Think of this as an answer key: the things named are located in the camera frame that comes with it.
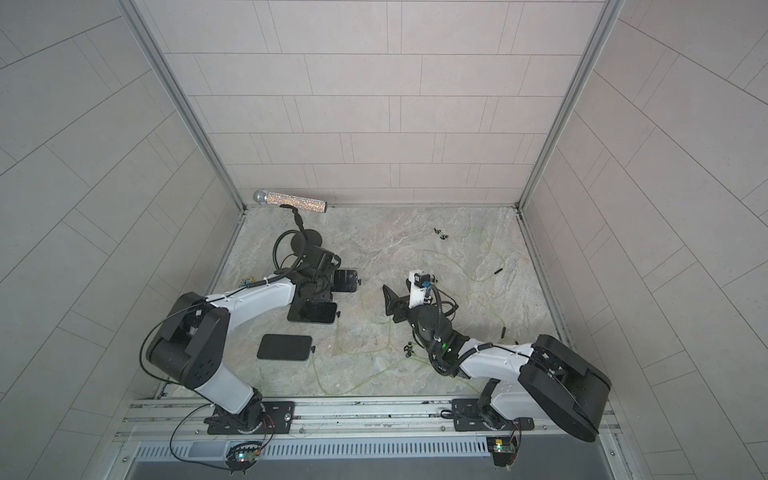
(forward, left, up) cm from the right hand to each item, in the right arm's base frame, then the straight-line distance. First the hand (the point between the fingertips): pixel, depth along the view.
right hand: (393, 286), depth 80 cm
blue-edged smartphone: (-10, +31, -13) cm, 35 cm away
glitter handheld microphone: (+27, +37, +11) cm, 47 cm away
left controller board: (-34, +35, -10) cm, 50 cm away
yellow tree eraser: (+11, +47, -10) cm, 50 cm away
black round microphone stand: (+29, +31, -11) cm, 44 cm away
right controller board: (-36, -23, -16) cm, 45 cm away
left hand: (+12, +16, -8) cm, 22 cm away
